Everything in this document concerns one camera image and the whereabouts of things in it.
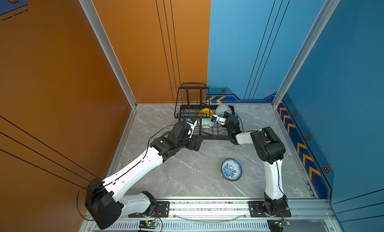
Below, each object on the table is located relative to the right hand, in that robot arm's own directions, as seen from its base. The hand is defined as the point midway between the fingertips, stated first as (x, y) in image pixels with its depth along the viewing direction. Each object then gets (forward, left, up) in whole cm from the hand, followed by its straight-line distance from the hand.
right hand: (227, 110), depth 103 cm
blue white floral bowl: (-39, +2, -8) cm, 40 cm away
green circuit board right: (-64, -16, -12) cm, 67 cm away
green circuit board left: (-63, +43, -11) cm, 77 cm away
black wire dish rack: (+7, +24, +2) cm, 25 cm away
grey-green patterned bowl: (+7, +2, -6) cm, 10 cm away
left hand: (-27, +22, +10) cm, 36 cm away
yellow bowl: (+1, +14, -2) cm, 15 cm away
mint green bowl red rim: (-6, +14, -6) cm, 17 cm away
